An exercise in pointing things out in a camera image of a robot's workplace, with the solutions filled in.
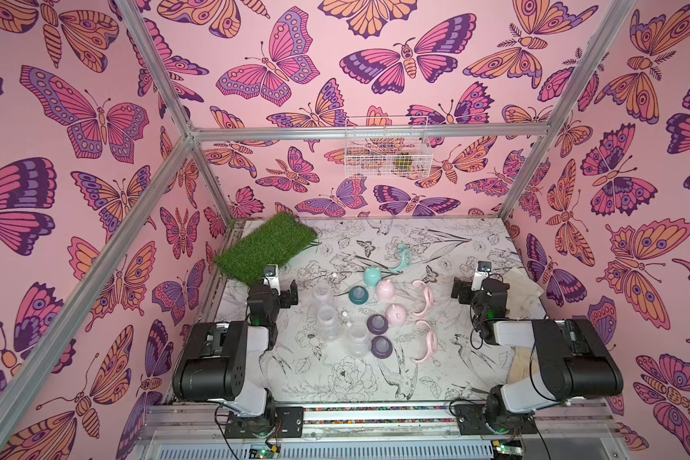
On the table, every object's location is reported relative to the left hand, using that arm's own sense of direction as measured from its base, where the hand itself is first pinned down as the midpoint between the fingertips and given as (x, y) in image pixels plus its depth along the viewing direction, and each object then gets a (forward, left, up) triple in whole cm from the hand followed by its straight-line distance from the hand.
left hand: (282, 278), depth 94 cm
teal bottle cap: (+4, -30, -5) cm, 31 cm away
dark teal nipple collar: (-3, -25, -6) cm, 26 cm away
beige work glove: (-3, -82, -7) cm, 82 cm away
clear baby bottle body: (0, -13, -7) cm, 15 cm away
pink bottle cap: (-3, -34, -3) cm, 34 cm away
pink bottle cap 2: (-12, -37, -2) cm, 39 cm away
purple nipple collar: (-13, -31, -6) cm, 34 cm away
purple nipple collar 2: (-21, -32, -5) cm, 39 cm away
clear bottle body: (-19, -25, -7) cm, 32 cm away
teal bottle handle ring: (+12, -43, -3) cm, 44 cm away
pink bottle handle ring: (-4, -49, -4) cm, 49 cm away
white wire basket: (+34, -35, +28) cm, 56 cm away
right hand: (0, -63, 0) cm, 63 cm away
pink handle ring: (-21, -46, -2) cm, 51 cm away
